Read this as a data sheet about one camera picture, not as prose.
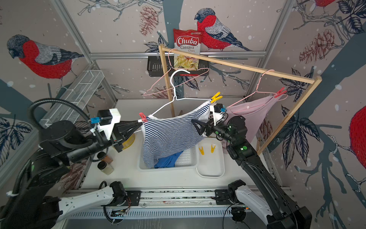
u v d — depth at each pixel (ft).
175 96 1.48
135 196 2.39
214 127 1.94
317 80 1.43
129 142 1.36
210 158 2.83
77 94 2.67
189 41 2.73
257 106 2.20
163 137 1.91
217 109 1.82
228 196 2.39
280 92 2.01
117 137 1.28
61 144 0.99
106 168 2.51
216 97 1.86
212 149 3.00
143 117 1.46
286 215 1.23
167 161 2.67
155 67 3.11
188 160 2.87
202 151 2.93
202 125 1.88
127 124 1.39
